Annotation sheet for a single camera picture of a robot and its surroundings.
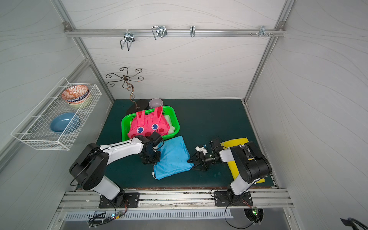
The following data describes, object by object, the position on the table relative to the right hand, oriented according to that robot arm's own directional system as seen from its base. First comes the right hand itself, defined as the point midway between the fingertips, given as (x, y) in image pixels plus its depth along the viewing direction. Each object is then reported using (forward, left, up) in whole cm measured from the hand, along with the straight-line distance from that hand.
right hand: (191, 165), depth 84 cm
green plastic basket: (+37, +18, +7) cm, 41 cm away
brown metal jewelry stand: (+43, +44, +30) cm, 69 cm away
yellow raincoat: (+15, -27, +3) cm, 31 cm away
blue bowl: (+6, +60, +32) cm, 68 cm away
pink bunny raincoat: (+24, +34, +6) cm, 42 cm away
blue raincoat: (+5, +11, 0) cm, 12 cm away
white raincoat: (+24, +15, +3) cm, 28 cm away
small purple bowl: (+48, +31, +3) cm, 57 cm away
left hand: (0, +21, 0) cm, 21 cm away
